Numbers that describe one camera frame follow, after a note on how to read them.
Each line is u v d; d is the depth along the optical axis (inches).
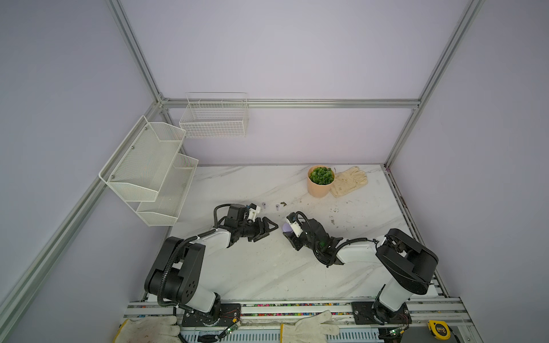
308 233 27.6
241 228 30.0
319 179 39.8
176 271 17.5
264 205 41.0
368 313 28.9
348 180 45.2
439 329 27.2
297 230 30.2
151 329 28.0
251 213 33.8
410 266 18.0
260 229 30.9
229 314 28.8
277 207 40.8
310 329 27.8
